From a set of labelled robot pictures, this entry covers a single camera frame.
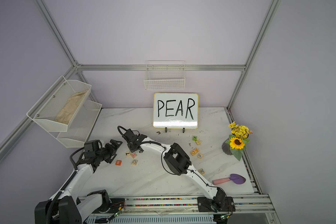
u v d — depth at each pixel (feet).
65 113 2.51
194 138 3.30
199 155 3.01
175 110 3.42
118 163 2.89
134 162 2.89
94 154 2.14
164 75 3.14
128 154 3.04
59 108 2.55
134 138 2.52
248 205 2.45
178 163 1.97
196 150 3.09
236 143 2.39
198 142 3.23
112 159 2.68
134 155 3.02
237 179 2.68
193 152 3.04
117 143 2.61
